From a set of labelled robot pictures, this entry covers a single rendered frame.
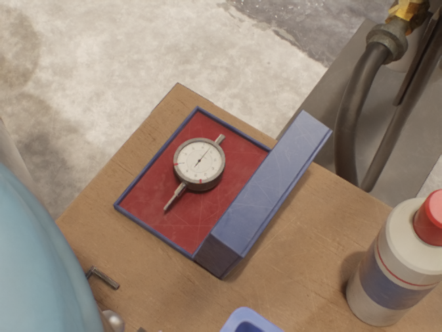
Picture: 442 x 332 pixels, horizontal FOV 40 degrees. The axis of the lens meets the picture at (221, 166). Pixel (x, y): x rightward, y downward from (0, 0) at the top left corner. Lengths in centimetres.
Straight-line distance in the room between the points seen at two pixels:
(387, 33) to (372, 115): 48
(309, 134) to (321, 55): 82
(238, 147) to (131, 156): 13
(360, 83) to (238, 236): 35
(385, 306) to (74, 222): 34
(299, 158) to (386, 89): 80
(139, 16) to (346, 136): 77
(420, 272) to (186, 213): 28
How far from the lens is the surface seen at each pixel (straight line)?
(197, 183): 65
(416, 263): 49
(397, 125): 102
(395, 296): 55
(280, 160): 58
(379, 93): 136
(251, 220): 55
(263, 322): 52
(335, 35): 145
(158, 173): 70
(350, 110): 82
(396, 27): 88
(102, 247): 67
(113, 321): 21
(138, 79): 136
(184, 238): 66
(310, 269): 66
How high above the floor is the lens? 109
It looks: 62 degrees down
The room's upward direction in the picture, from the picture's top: straight up
